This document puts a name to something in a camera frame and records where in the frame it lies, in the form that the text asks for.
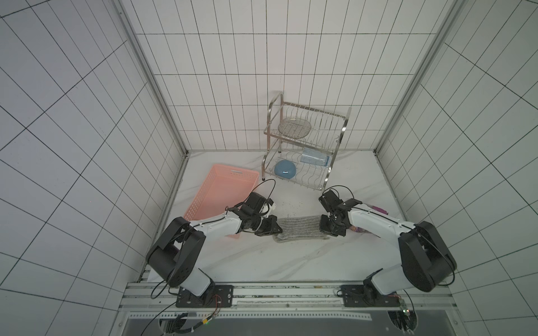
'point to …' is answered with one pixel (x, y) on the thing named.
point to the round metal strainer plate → (294, 127)
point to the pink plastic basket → (225, 187)
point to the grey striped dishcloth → (299, 228)
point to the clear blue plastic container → (313, 156)
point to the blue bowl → (285, 169)
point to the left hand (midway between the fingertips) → (277, 234)
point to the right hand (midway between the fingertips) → (317, 231)
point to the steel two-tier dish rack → (302, 143)
